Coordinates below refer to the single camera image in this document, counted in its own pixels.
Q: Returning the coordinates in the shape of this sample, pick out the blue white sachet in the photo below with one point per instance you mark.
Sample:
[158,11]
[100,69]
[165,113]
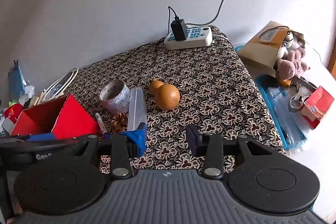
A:
[56,88]

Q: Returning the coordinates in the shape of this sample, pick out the cardboard box with clutter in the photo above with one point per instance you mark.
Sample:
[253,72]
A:
[258,53]

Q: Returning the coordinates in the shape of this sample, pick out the black charger plug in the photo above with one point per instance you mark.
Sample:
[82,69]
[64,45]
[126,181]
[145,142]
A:
[179,29]

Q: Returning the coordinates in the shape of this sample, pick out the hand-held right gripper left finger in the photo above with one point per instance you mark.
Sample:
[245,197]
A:
[139,138]

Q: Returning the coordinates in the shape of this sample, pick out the crumpled white tissue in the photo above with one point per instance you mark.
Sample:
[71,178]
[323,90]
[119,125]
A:
[27,94]

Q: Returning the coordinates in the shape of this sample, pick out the brown pine cone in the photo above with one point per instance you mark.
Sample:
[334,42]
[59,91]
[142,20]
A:
[118,123]

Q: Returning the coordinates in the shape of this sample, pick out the blue plastic packet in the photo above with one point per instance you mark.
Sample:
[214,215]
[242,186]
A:
[17,79]

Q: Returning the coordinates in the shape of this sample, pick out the red cardboard box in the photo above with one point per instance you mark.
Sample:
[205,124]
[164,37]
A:
[71,119]

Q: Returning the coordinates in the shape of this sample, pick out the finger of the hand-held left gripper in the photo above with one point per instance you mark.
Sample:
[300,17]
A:
[42,137]

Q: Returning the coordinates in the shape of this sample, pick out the brown gourd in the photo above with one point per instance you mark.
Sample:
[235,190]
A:
[166,96]

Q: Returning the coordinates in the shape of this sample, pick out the clear pouch with blue rim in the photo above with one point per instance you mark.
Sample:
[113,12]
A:
[281,113]

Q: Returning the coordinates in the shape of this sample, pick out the white printed tape roll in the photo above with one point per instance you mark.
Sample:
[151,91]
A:
[120,103]

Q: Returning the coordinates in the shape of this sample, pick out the clear plastic case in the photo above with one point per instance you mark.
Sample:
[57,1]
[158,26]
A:
[136,108]

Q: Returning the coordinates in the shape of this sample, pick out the white marker with blue cap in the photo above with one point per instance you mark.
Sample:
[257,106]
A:
[100,123]

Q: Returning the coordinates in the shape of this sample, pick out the red plush toy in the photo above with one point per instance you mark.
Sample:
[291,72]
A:
[13,111]

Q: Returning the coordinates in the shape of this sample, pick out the pink plush toy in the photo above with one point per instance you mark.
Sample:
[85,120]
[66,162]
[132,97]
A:
[291,64]

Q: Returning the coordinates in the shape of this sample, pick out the white power strip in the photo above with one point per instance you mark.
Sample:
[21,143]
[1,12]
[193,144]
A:
[194,41]

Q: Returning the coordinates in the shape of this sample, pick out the small red gift box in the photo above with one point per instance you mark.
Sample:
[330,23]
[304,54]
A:
[316,106]

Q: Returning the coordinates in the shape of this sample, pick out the black metal pliers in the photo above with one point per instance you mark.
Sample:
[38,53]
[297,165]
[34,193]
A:
[304,83]

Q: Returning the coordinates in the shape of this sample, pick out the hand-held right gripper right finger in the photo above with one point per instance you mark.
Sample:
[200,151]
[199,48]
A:
[193,142]

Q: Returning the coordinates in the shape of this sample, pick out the floral patterned tablecloth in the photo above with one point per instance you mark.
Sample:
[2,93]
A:
[210,82]

